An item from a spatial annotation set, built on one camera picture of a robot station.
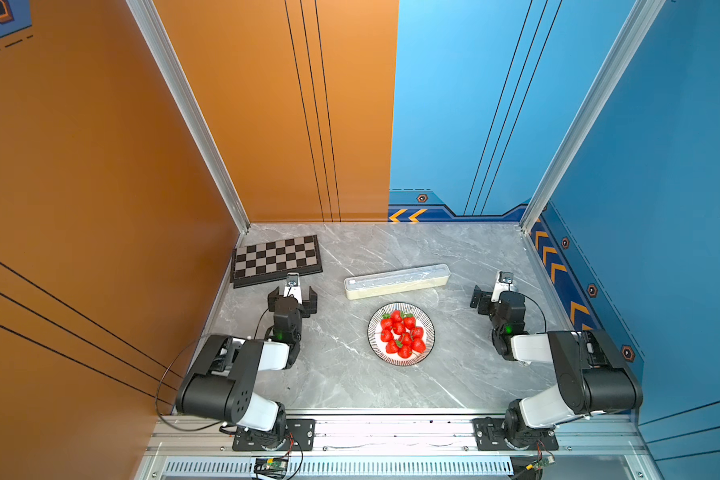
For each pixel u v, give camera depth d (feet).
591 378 1.46
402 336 2.84
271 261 3.46
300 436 2.43
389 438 2.48
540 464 2.28
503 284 2.65
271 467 2.37
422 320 2.98
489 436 2.38
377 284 3.14
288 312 2.28
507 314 2.34
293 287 2.54
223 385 1.46
